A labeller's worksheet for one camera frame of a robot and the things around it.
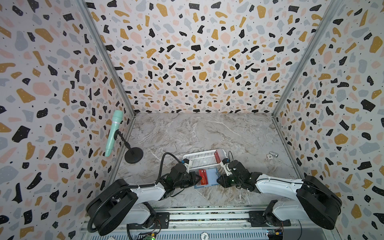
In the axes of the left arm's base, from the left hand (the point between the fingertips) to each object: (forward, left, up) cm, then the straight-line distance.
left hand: (205, 176), depth 81 cm
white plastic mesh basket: (+14, -3, -7) cm, 16 cm away
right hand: (0, -7, -4) cm, 8 cm away
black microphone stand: (+17, +45, -6) cm, 48 cm away
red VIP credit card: (0, +1, -5) cm, 5 cm away
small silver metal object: (+18, -45, -8) cm, 49 cm away
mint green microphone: (+21, +44, +26) cm, 55 cm away
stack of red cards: (+13, -9, -6) cm, 17 cm away
